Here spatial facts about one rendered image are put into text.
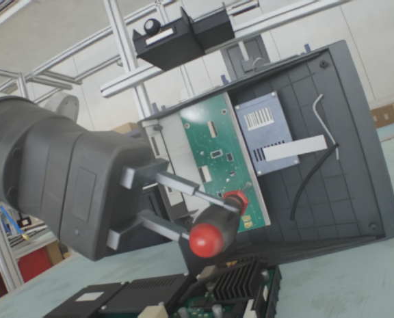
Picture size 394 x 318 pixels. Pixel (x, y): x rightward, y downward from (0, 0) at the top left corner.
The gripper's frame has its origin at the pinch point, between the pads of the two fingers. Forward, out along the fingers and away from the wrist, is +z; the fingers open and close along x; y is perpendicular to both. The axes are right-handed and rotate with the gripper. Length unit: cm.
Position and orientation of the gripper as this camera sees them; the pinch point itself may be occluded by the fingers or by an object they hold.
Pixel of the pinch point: (230, 230)
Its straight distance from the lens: 18.1
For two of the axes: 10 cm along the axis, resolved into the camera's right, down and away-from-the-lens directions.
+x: 2.8, -9.3, -2.1
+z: 9.1, 3.3, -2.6
